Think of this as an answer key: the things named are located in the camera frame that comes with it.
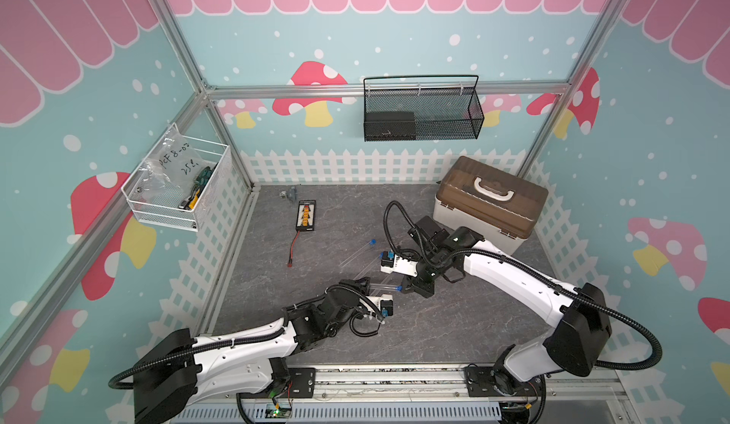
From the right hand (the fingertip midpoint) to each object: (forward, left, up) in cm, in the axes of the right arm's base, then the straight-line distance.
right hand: (404, 285), depth 77 cm
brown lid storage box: (+24, -31, +5) cm, 40 cm away
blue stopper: (+23, +9, -14) cm, 29 cm away
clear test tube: (+18, +15, -14) cm, 27 cm away
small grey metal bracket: (+46, +46, -12) cm, 66 cm away
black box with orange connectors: (+35, +35, -12) cm, 51 cm away
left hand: (+3, +11, -2) cm, 12 cm away
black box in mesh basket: (+45, +3, +20) cm, 50 cm away
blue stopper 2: (-1, +2, +1) cm, 2 cm away
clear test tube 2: (+6, +6, -13) cm, 15 cm away
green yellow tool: (+19, +53, +22) cm, 60 cm away
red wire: (+15, +37, -13) cm, 42 cm away
